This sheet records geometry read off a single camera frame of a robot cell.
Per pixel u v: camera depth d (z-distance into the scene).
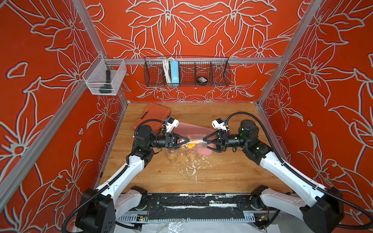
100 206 0.39
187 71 1.07
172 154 0.82
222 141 0.56
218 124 0.64
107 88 0.79
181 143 0.61
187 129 1.05
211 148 0.64
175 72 0.90
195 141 0.65
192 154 0.84
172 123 0.65
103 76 0.92
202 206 0.73
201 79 0.96
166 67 0.88
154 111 1.07
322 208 0.37
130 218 0.70
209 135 0.60
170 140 0.59
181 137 0.61
